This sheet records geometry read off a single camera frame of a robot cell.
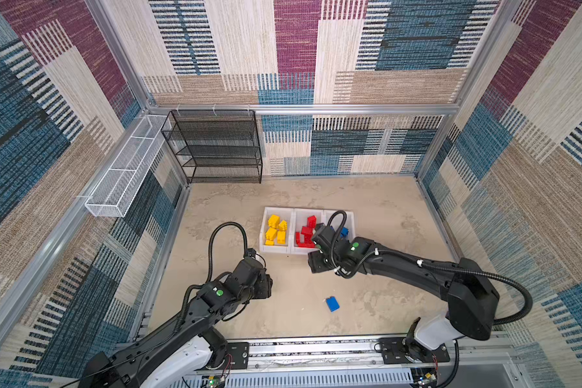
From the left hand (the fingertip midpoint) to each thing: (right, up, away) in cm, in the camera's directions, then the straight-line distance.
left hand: (267, 282), depth 81 cm
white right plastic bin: (+22, +21, -6) cm, 31 cm away
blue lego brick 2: (+22, -8, +2) cm, 23 cm away
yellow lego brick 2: (0, +14, +16) cm, 21 cm away
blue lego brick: (+29, +15, +18) cm, 37 cm away
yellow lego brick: (+1, +19, +18) cm, 26 cm away
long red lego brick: (+16, +19, +18) cm, 30 cm away
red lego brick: (+10, +13, +15) cm, 22 cm away
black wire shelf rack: (-26, +51, +29) cm, 64 cm away
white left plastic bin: (+5, +21, +19) cm, 29 cm away
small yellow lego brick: (-1, +10, +16) cm, 19 cm away
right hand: (+18, +5, +4) cm, 19 cm away
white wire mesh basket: (-59, +30, +11) cm, 67 cm away
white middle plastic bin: (+13, +18, +23) cm, 32 cm away
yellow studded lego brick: (+4, +17, +18) cm, 25 cm away
